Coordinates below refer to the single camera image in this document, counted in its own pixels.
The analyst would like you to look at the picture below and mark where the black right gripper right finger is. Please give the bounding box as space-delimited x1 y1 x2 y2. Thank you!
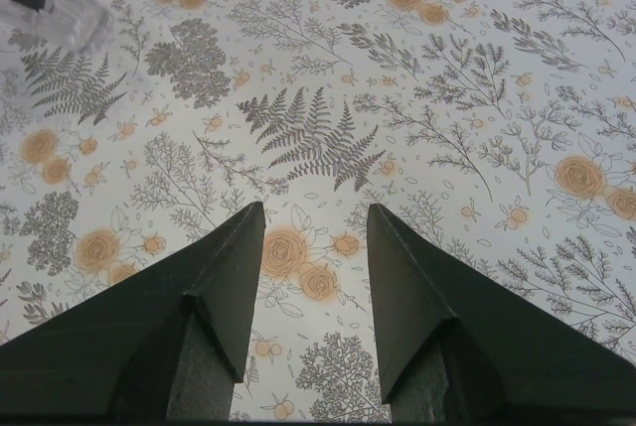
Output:
367 204 635 422

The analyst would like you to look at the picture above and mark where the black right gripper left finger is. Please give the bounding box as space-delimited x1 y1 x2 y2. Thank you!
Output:
1 202 265 419

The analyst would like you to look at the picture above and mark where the small clear glass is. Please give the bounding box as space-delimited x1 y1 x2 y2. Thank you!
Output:
1 0 112 55

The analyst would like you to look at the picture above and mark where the floral patterned tablecloth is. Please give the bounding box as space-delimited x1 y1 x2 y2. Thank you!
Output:
1 0 635 422

